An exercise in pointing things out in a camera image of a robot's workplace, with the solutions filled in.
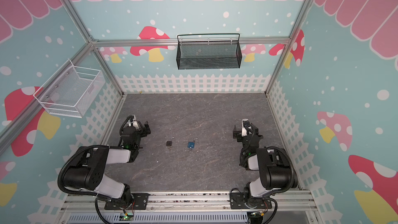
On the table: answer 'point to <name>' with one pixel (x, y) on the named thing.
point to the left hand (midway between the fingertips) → (140, 125)
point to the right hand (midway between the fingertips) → (244, 124)
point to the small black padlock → (169, 143)
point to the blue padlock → (191, 144)
